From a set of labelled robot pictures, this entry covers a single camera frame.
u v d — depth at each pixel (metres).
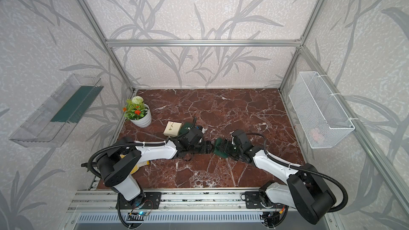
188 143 0.69
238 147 0.70
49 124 0.64
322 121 0.62
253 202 0.73
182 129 0.96
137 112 0.89
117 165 0.46
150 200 0.72
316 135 0.73
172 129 0.96
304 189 0.41
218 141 0.87
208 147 0.82
